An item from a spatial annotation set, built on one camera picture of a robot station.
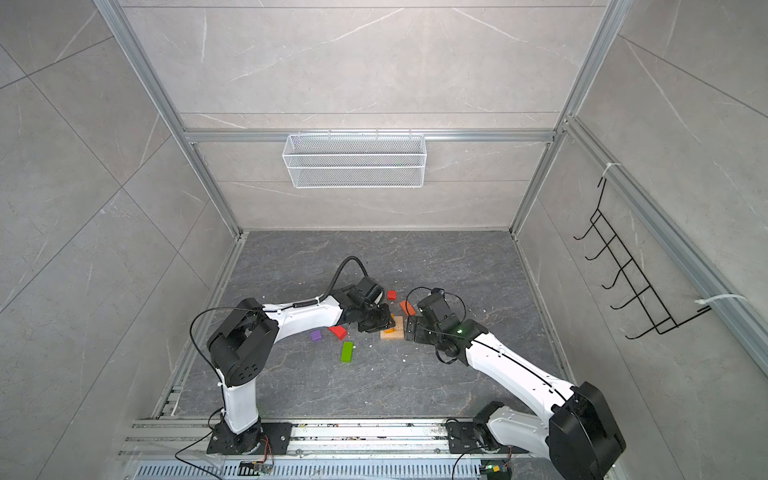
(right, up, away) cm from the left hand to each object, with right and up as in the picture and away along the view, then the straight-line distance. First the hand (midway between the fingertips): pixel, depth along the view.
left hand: (396, 319), depth 90 cm
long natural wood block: (0, -5, +1) cm, 5 cm away
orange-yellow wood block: (-2, -3, -2) cm, 4 cm away
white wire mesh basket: (-14, +52, +11) cm, 55 cm away
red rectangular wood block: (-18, -4, +1) cm, 18 cm away
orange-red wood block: (+4, +2, +7) cm, 8 cm away
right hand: (+7, 0, -5) cm, 9 cm away
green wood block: (-15, -9, -2) cm, 18 cm away
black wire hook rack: (+54, +7, -29) cm, 62 cm away
